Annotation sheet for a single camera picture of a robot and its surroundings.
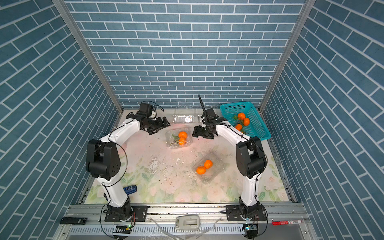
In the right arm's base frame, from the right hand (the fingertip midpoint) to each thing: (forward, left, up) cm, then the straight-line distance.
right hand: (198, 135), depth 94 cm
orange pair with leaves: (+25, -31, -5) cm, 39 cm away
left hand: (+2, +19, +4) cm, 20 cm away
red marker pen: (-42, -42, -9) cm, 60 cm away
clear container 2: (-14, -14, -10) cm, 23 cm away
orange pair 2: (-16, -7, -6) cm, 19 cm away
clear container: (+6, +17, -5) cm, 18 cm away
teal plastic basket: (+16, -42, -8) cm, 45 cm away
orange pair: (0, +11, -6) cm, 13 cm away
